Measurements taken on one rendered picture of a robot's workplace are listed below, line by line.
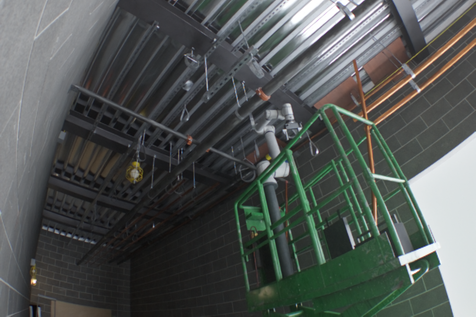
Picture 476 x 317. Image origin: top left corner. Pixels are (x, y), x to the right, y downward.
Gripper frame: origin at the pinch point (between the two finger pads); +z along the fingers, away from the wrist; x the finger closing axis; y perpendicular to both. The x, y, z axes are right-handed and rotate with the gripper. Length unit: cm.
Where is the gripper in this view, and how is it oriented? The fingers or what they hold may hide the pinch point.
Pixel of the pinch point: (293, 137)
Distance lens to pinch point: 237.7
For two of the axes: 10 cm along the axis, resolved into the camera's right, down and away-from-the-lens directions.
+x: 9.7, -1.1, 2.1
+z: 1.6, 9.6, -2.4
